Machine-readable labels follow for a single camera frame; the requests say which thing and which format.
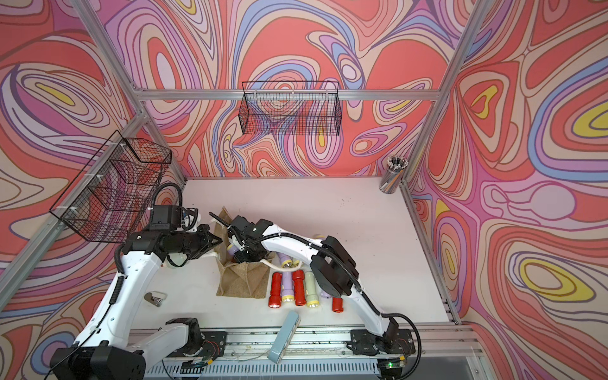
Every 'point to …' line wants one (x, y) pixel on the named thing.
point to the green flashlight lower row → (313, 299)
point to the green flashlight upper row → (296, 264)
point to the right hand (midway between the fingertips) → (248, 270)
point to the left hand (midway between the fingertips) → (224, 239)
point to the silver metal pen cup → (391, 179)
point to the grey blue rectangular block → (284, 337)
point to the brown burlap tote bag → (248, 279)
